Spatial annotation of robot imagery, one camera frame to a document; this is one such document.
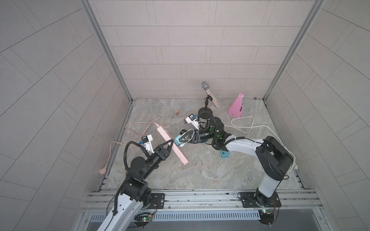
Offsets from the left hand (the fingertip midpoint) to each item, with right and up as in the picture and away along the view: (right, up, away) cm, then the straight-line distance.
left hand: (175, 143), depth 69 cm
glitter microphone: (+16, +31, +17) cm, 39 cm away
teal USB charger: (+1, +2, -2) cm, 3 cm away
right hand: (+4, 0, 0) cm, 4 cm away
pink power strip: (0, -1, -3) cm, 3 cm away
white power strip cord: (+50, +5, +30) cm, 58 cm away
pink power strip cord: (-43, -19, +12) cm, 49 cm away
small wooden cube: (-3, +15, +37) cm, 40 cm away
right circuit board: (+44, -35, -1) cm, 56 cm away
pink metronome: (+40, +17, +32) cm, 54 cm away
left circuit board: (-15, -34, -4) cm, 38 cm away
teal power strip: (+28, -10, +15) cm, 33 cm away
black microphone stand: (+18, +14, +39) cm, 45 cm away
